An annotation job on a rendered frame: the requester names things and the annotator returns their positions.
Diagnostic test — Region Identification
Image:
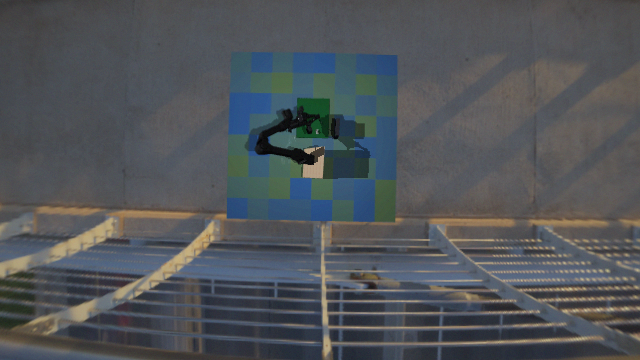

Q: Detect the green circuit board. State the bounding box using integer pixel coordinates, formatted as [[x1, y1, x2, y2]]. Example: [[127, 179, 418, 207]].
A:
[[296, 98, 329, 138]]

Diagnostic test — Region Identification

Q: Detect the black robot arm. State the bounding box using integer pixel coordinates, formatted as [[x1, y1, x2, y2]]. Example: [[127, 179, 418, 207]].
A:
[[254, 108, 315, 165]]

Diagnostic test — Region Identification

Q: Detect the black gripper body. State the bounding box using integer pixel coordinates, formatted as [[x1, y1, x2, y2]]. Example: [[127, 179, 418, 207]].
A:
[[295, 106, 313, 134]]

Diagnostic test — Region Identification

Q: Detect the black computer fan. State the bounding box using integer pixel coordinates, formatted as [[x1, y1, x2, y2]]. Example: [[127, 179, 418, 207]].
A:
[[334, 118, 340, 139]]

